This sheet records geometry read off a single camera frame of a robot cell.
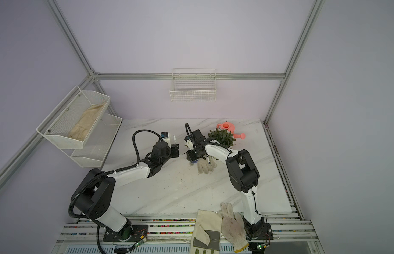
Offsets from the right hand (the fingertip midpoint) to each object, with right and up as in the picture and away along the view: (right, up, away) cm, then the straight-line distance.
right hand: (188, 156), depth 95 cm
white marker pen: (-7, +10, -7) cm, 14 cm away
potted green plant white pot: (+21, +12, -8) cm, 25 cm away
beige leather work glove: (+10, -35, -24) cm, 43 cm away
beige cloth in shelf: (-51, +17, -19) cm, 57 cm away
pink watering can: (+27, +19, +8) cm, 34 cm away
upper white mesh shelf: (-58, +19, -17) cm, 63 cm away
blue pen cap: (+3, -4, +1) cm, 5 cm away
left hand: (-6, +7, -5) cm, 10 cm away
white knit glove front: (+23, -32, -21) cm, 44 cm away
